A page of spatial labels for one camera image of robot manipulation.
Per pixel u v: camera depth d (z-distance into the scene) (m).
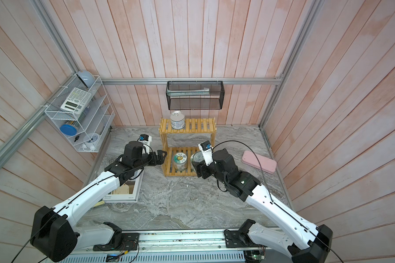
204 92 0.88
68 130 0.76
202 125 0.84
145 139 0.71
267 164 0.97
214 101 1.08
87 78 0.82
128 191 0.86
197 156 0.70
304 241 0.39
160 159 0.73
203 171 0.61
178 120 0.77
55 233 0.40
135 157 0.62
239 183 0.49
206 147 0.59
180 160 0.90
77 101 0.77
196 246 0.73
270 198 0.45
